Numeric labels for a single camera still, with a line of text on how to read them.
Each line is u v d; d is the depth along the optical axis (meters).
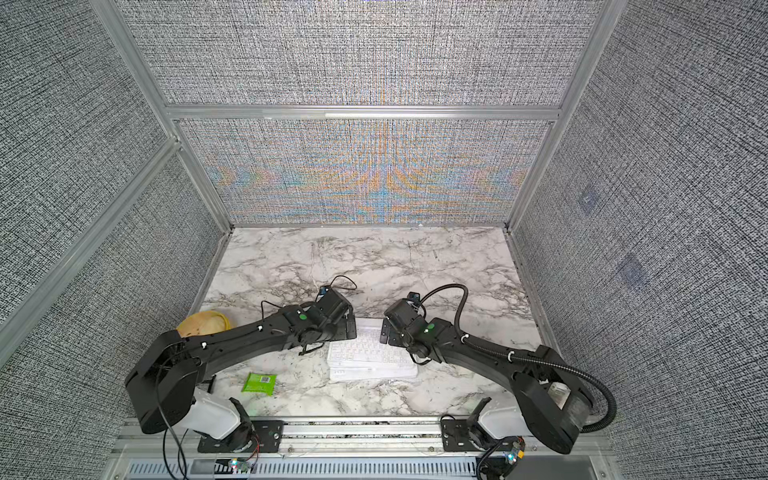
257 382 0.82
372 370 0.82
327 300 0.66
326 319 0.65
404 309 0.66
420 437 0.75
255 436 0.73
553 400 0.42
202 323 0.88
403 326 0.65
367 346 0.86
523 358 0.46
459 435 0.73
